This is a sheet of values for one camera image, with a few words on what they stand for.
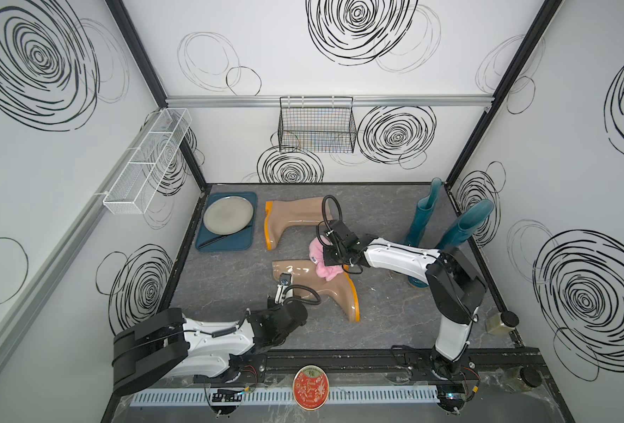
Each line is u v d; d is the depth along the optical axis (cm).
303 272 96
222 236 102
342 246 71
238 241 102
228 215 108
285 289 71
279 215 110
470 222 86
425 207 79
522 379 65
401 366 74
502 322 74
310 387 68
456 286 48
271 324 64
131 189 87
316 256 91
